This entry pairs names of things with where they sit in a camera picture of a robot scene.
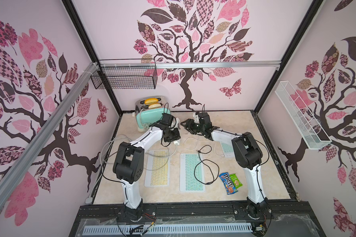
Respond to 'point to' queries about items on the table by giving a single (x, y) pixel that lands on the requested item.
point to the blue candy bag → (228, 183)
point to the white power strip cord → (101, 157)
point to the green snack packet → (236, 181)
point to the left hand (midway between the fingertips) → (178, 139)
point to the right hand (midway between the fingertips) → (181, 126)
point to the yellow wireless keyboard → (157, 172)
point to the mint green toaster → (149, 109)
